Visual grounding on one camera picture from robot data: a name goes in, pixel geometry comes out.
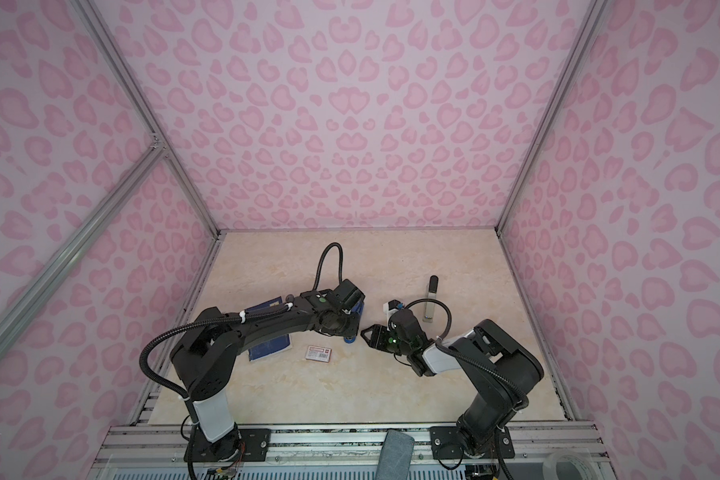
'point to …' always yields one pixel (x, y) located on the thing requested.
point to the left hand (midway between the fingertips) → (357, 324)
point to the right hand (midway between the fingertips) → (365, 334)
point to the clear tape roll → (584, 463)
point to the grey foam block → (396, 456)
